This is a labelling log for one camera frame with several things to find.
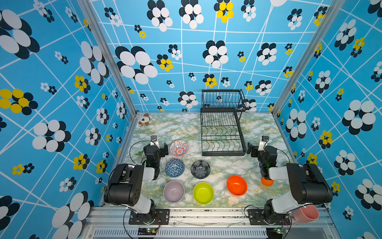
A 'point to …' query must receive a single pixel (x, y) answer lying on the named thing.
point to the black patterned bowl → (200, 169)
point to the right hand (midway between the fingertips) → (259, 143)
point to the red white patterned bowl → (179, 148)
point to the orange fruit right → (267, 182)
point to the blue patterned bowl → (174, 168)
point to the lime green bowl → (203, 193)
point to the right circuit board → (274, 233)
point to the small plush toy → (144, 120)
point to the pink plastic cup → (306, 214)
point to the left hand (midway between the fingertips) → (159, 142)
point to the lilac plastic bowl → (174, 191)
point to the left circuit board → (146, 231)
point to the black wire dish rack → (221, 135)
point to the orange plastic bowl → (237, 185)
